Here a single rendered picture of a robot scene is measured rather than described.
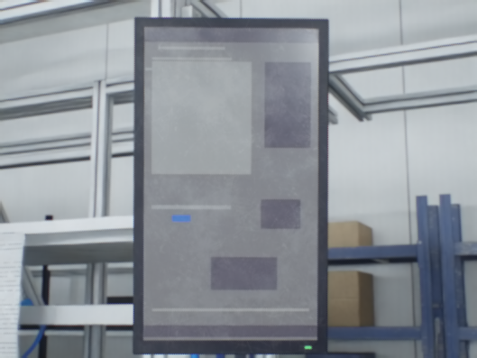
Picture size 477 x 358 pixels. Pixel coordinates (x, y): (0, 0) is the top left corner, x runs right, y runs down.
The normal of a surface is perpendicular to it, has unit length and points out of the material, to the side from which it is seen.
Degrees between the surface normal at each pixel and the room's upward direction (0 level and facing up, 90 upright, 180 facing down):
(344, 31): 90
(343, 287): 90
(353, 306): 90
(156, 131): 101
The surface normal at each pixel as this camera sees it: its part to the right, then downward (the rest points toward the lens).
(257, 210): 0.02, 0.00
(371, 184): -0.40, -0.18
